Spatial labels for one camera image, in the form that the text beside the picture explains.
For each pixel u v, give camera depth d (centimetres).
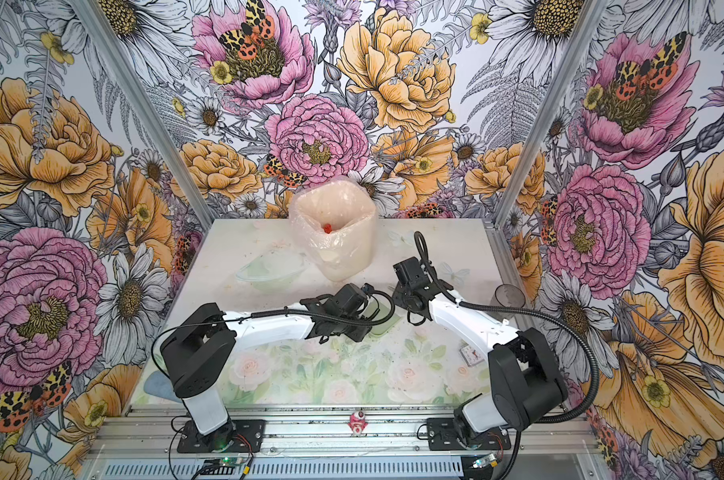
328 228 85
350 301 70
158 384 80
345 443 74
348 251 92
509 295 88
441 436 74
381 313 74
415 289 64
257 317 53
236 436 73
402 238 119
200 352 46
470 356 85
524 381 43
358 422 73
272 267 109
